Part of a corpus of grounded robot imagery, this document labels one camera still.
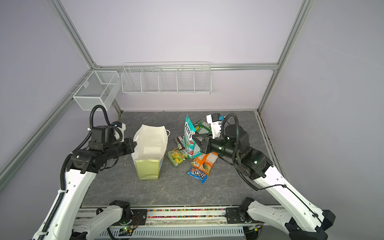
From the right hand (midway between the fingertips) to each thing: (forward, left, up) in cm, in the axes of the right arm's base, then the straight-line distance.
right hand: (192, 138), depth 59 cm
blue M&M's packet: (-1, -2, -35) cm, 35 cm away
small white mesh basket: (+51, +66, -13) cm, 85 cm away
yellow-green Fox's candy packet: (+10, +12, -34) cm, 37 cm away
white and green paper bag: (+14, +30, -35) cm, 49 cm away
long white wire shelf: (+53, +19, -7) cm, 57 cm away
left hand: (+3, +27, -11) cm, 29 cm away
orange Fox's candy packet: (+6, -6, -35) cm, 36 cm away
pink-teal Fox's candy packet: (0, +2, -3) cm, 3 cm away
